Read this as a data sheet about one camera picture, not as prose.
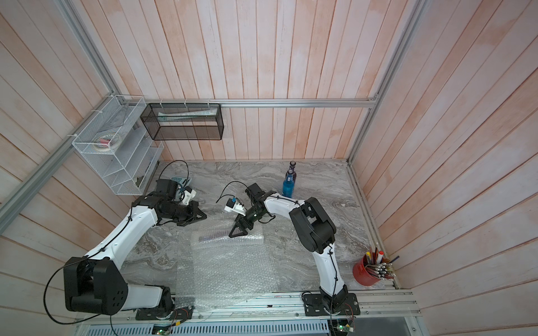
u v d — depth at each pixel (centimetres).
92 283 40
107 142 75
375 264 76
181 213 70
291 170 90
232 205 82
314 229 54
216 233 86
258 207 74
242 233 80
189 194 79
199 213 80
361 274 73
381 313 74
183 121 89
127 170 78
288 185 93
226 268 82
